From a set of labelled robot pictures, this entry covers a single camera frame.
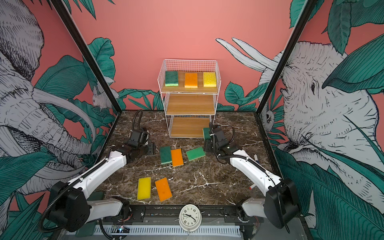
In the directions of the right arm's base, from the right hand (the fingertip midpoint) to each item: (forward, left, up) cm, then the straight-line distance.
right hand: (206, 142), depth 83 cm
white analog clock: (-35, +8, -12) cm, 38 cm away
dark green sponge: (+3, -1, +2) cm, 3 cm away
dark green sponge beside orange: (0, +26, -15) cm, 30 cm away
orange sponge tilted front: (-22, +24, -16) cm, 36 cm away
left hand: (0, +32, -3) cm, 32 cm away
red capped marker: (-19, -26, -17) cm, 37 cm away
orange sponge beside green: (-1, +18, -16) cm, 24 cm away
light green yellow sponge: (0, +6, -14) cm, 15 cm away
